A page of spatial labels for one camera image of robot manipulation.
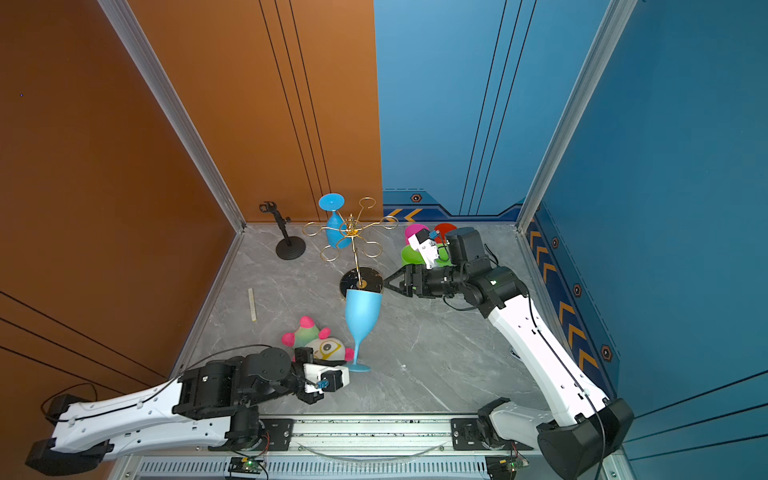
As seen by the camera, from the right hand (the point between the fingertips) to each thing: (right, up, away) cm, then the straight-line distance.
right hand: (391, 285), depth 66 cm
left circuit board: (-34, -44, +5) cm, 56 cm away
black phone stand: (-38, +9, +46) cm, 61 cm away
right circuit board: (+26, -43, +4) cm, 51 cm away
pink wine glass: (+7, +15, +32) cm, 35 cm away
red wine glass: (+17, +15, +31) cm, 38 cm away
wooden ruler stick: (-46, -10, +31) cm, 56 cm away
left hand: (-10, -16, -1) cm, 19 cm away
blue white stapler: (+36, -22, +20) cm, 47 cm away
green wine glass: (+6, +6, +28) cm, 29 cm away
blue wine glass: (-17, +14, +24) cm, 32 cm away
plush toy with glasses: (-19, -19, +15) cm, 30 cm away
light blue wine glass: (-6, -5, -2) cm, 8 cm away
